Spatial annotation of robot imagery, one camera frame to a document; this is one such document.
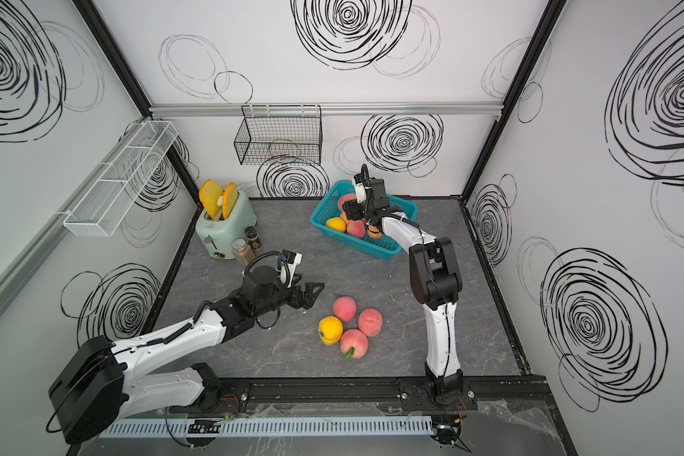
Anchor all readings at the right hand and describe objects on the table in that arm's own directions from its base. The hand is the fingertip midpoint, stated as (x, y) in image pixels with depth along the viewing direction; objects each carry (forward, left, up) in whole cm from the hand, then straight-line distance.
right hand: (356, 201), depth 100 cm
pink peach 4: (-2, +4, +2) cm, 5 cm away
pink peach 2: (-40, -5, -9) cm, 41 cm away
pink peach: (-36, +3, -10) cm, 37 cm away
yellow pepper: (-42, +7, -10) cm, 44 cm away
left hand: (-32, +12, 0) cm, 34 cm away
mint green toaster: (-16, +45, -1) cm, 48 cm away
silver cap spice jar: (-19, +37, -6) cm, 42 cm away
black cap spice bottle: (-12, +36, -6) cm, 38 cm away
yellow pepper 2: (-3, +7, -9) cm, 12 cm away
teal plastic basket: (-17, -10, -4) cm, 20 cm away
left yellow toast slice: (-4, +49, +7) cm, 50 cm away
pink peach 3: (-46, 0, -9) cm, 47 cm away
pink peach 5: (-4, 0, -10) cm, 11 cm away
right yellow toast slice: (-5, +42, +7) cm, 43 cm away
